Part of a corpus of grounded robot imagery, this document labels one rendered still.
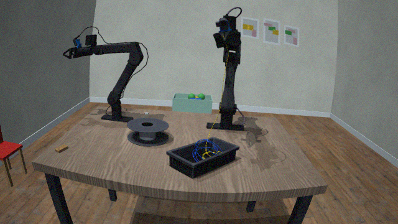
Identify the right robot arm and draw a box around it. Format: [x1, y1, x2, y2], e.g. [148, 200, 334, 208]
[83, 34, 144, 123]

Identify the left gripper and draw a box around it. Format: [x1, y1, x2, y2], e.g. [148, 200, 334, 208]
[213, 23, 241, 48]

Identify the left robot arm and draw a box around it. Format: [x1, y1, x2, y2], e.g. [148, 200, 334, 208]
[206, 16, 244, 131]

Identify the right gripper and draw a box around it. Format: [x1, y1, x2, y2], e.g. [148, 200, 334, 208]
[63, 39, 85, 59]

